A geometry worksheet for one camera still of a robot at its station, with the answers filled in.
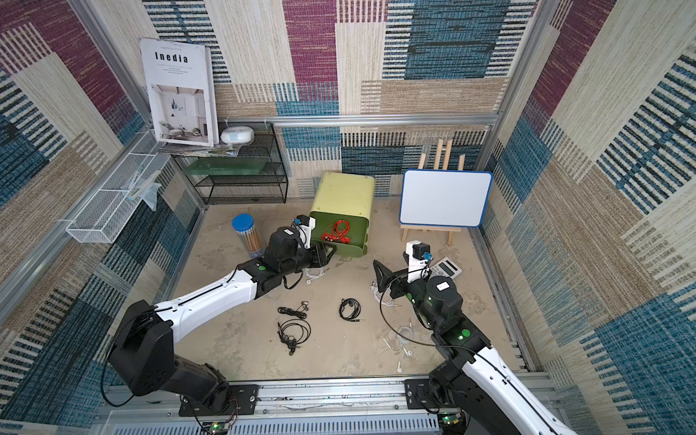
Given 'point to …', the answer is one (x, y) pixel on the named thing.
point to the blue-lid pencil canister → (244, 224)
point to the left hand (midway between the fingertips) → (332, 246)
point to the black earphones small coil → (299, 313)
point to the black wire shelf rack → (271, 187)
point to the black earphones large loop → (294, 332)
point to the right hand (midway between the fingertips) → (391, 255)
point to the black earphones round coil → (352, 302)
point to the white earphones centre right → (385, 296)
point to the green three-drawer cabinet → (342, 207)
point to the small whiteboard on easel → (443, 199)
